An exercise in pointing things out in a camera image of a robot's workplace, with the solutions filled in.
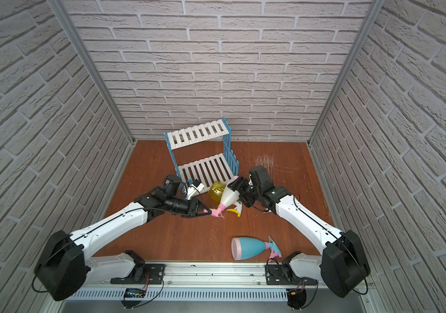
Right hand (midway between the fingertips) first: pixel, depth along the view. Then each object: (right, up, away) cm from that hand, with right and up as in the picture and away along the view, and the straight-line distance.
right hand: (226, 192), depth 79 cm
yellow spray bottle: (-5, -1, +11) cm, 12 cm away
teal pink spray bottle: (+7, -21, -6) cm, 23 cm away
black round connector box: (+26, -38, -9) cm, 47 cm away
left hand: (-7, -5, -5) cm, 10 cm away
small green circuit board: (-35, -37, -7) cm, 51 cm away
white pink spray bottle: (+1, -2, -2) cm, 3 cm away
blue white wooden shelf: (-14, +17, +36) cm, 43 cm away
